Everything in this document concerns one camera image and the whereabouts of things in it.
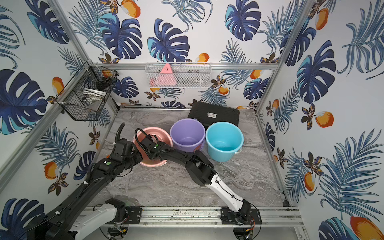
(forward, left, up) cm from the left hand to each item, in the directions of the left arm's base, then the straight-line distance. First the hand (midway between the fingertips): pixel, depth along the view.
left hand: (143, 156), depth 84 cm
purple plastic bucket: (+19, -23, -3) cm, 30 cm away
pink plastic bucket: (+16, -7, -1) cm, 18 cm away
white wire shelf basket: (+45, -18, +25) cm, 54 cm away
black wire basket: (+21, +30, +26) cm, 45 cm away
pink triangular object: (+41, -8, +25) cm, 49 cm away
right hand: (+10, -5, -9) cm, 15 cm away
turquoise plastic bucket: (+19, -47, -6) cm, 51 cm away
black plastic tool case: (+40, -37, -2) cm, 54 cm away
